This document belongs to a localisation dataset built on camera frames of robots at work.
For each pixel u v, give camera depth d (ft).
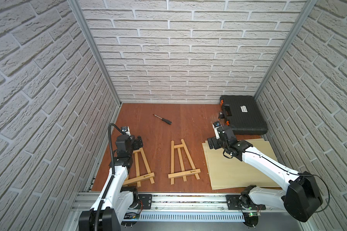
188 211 2.35
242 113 3.44
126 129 2.34
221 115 3.65
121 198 1.89
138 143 2.48
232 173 2.80
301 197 1.31
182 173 2.62
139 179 2.55
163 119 3.57
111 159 1.90
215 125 2.45
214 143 2.44
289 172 1.45
